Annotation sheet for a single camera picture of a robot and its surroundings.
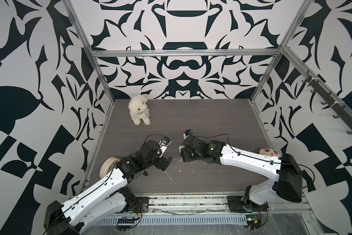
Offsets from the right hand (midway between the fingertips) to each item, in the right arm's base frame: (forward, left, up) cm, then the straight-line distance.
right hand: (182, 152), depth 79 cm
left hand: (+1, +10, +3) cm, 10 cm away
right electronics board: (-30, -34, -14) cm, 47 cm away
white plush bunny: (+26, +26, +4) cm, 37 cm away
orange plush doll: (+2, -51, -6) cm, 51 cm away
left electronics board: (-30, +28, -16) cm, 44 cm away
